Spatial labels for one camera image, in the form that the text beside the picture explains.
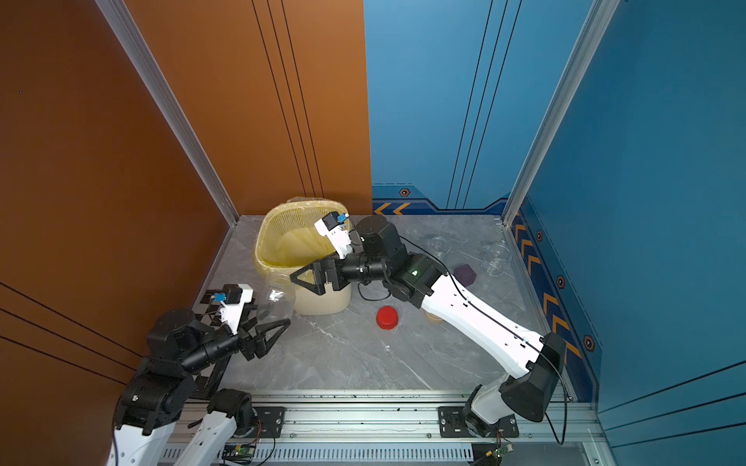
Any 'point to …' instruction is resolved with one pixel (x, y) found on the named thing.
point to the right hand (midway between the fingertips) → (308, 271)
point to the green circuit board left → (245, 449)
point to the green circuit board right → (504, 449)
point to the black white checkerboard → (210, 309)
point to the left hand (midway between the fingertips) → (281, 311)
